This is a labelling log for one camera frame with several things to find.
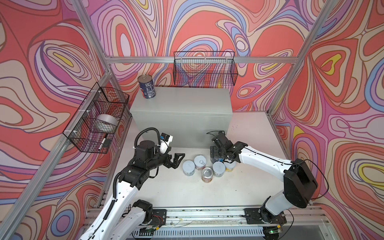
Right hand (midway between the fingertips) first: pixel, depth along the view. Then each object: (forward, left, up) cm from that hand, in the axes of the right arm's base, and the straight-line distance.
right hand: (219, 154), depth 87 cm
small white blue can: (-8, +1, -3) cm, 9 cm away
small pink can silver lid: (-10, +8, -6) cm, 14 cm away
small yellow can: (-7, -5, -2) cm, 9 cm away
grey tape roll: (+5, +58, +25) cm, 63 cm away
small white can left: (-7, +18, -2) cm, 20 cm away
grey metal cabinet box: (+31, +16, +2) cm, 35 cm away
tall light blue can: (-4, 0, +1) cm, 4 cm away
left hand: (-6, +23, +15) cm, 28 cm away
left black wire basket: (+6, +66, +21) cm, 70 cm away
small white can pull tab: (-4, +12, -2) cm, 12 cm away
